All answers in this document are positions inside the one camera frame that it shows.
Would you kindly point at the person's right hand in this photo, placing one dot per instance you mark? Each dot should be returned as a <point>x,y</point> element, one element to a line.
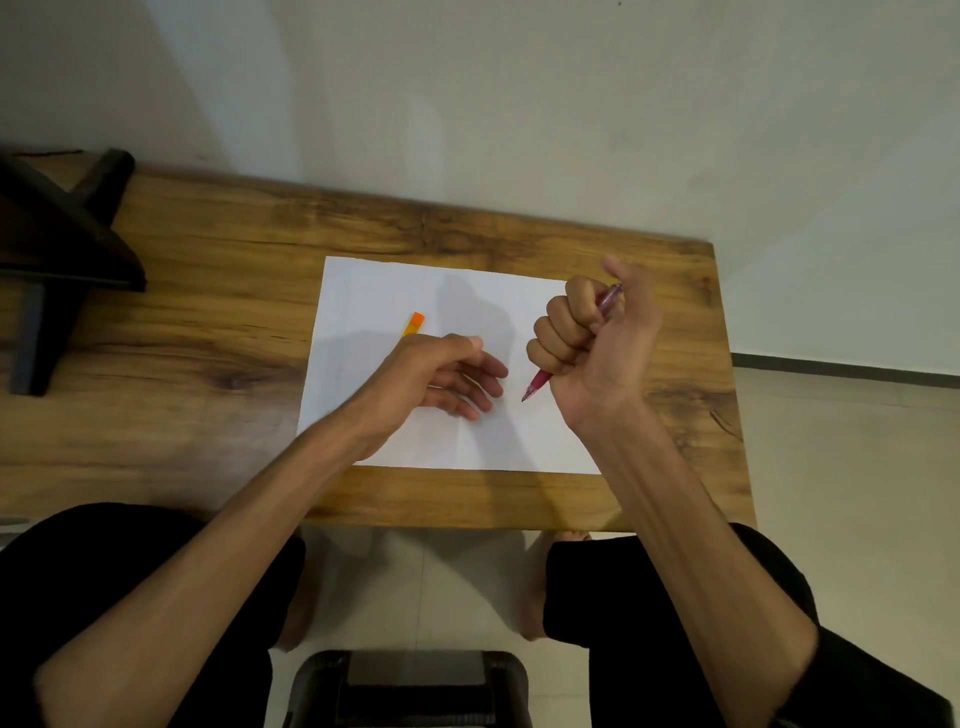
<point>607,352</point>

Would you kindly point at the person's left hand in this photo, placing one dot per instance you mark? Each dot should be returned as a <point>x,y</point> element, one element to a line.
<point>420,375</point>

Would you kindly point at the orange pen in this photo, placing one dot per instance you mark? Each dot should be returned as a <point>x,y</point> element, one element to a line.
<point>413,323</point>

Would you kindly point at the pink mechanical pencil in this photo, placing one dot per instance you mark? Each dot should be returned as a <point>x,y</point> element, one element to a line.
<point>537,385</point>

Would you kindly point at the white paper sheet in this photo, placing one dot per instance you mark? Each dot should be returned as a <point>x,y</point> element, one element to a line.
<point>360,300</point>

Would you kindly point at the person's left forearm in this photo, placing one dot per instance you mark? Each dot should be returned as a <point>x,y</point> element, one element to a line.
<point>195,570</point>

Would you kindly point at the person's right forearm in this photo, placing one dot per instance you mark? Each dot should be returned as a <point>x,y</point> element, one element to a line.
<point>697,555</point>

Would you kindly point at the person's right trouser leg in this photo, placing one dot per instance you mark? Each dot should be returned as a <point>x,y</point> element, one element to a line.
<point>600,592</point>

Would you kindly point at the person's trouser leg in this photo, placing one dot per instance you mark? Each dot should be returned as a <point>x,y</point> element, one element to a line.
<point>75,570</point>
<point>600,592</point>

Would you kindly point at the person's right foot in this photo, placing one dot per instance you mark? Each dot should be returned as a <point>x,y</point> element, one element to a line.
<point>534,607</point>

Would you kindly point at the person's foot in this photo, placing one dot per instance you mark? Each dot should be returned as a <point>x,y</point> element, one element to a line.
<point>534,607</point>
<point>294,615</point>

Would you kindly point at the person's left foot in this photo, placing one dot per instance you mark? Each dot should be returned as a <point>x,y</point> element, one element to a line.
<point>294,615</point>

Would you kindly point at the person's left trouser leg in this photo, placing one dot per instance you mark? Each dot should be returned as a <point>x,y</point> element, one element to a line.
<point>75,570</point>

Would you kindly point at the dark skirting board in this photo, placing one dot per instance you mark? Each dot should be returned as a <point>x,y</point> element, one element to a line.
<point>847,371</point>

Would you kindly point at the black stool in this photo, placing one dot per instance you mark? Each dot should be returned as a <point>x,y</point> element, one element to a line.
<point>315,690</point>

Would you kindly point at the black television stand leg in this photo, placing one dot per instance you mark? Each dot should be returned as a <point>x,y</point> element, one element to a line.
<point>37,337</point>

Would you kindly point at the black flat screen television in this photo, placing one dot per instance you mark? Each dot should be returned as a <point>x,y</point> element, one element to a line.
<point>52,240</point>

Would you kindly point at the black right shirt sleeve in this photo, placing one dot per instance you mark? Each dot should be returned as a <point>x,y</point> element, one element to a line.
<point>870,690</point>

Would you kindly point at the grey metal bar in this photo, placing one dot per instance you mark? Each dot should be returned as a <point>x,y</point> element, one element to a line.
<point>11,521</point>

